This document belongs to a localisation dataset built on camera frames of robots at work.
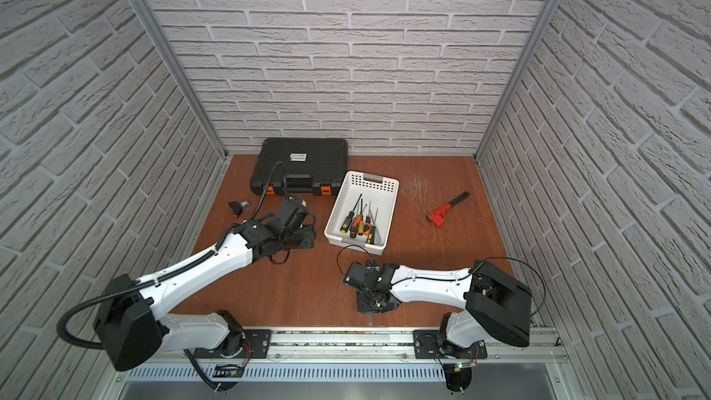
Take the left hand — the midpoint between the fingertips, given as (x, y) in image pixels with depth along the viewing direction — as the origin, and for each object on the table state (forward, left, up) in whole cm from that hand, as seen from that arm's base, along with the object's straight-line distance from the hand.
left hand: (313, 230), depth 82 cm
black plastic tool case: (+34, +8, -8) cm, 36 cm away
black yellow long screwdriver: (+10, -11, -11) cm, 18 cm away
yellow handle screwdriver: (+9, -15, -11) cm, 21 cm away
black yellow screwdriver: (+2, -18, -10) cm, 21 cm away
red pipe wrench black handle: (+10, -44, -10) cm, 46 cm away
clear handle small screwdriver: (-23, -17, -12) cm, 31 cm away
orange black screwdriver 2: (+5, -12, -10) cm, 16 cm away
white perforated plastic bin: (+23, -24, -11) cm, 35 cm away
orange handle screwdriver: (+10, -14, -10) cm, 20 cm away
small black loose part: (+17, +30, -11) cm, 37 cm away
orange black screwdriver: (+8, -18, -11) cm, 22 cm away
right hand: (-20, -16, -12) cm, 28 cm away
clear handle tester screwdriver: (+5, -20, -11) cm, 24 cm away
